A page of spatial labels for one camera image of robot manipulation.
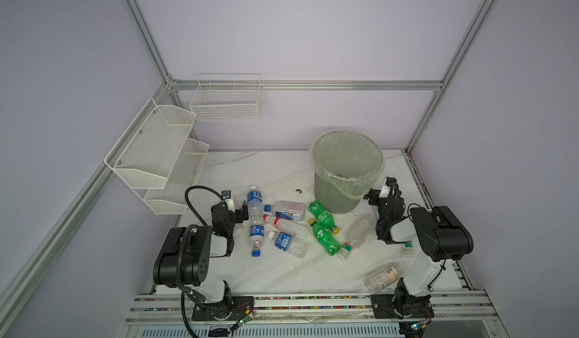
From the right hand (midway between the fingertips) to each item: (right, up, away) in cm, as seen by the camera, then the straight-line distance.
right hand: (374, 183), depth 95 cm
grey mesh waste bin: (-17, -8, 0) cm, 19 cm away
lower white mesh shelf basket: (-76, -5, -20) cm, 79 cm away
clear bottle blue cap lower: (-49, -20, -7) cm, 54 cm away
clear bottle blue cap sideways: (-35, -11, -4) cm, 37 cm away
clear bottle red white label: (-36, -18, -7) cm, 41 cm away
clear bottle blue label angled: (-37, -22, -12) cm, 45 cm away
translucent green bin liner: (-10, +9, +5) cm, 14 cm away
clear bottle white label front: (-4, -32, -20) cm, 38 cm away
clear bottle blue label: (-52, -10, +3) cm, 53 cm away
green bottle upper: (-23, -13, -4) cm, 26 cm away
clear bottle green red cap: (-8, -21, -4) cm, 23 cm away
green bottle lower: (-22, -21, -10) cm, 32 cm away
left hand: (-61, -9, +1) cm, 61 cm away
